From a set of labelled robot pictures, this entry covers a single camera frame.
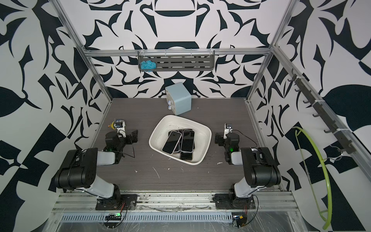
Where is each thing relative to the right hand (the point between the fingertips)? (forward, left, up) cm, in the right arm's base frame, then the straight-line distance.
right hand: (223, 130), depth 96 cm
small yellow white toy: (-5, +62, +15) cm, 64 cm away
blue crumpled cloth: (+29, +47, +30) cm, 63 cm away
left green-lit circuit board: (-45, +61, -7) cm, 76 cm away
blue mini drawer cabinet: (+19, +29, +11) cm, 37 cm away
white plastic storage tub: (+5, +40, 0) cm, 40 cm away
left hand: (+1, +62, +3) cm, 63 cm away
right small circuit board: (-47, -1, -6) cm, 47 cm away
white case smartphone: (-10, +33, +3) cm, 35 cm away
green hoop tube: (-48, -24, +20) cm, 57 cm away
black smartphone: (-8, +24, +2) cm, 25 cm away
